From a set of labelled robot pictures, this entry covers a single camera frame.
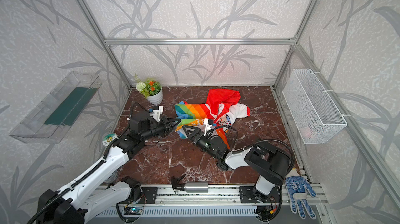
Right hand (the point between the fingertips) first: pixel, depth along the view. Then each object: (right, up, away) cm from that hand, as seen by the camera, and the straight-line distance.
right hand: (185, 125), depth 74 cm
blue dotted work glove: (+55, -31, +1) cm, 63 cm away
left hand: (-1, +4, -2) cm, 4 cm away
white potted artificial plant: (-26, +18, +26) cm, 41 cm away
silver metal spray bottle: (+3, -30, +1) cm, 30 cm away
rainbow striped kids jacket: (+20, +7, +25) cm, 33 cm away
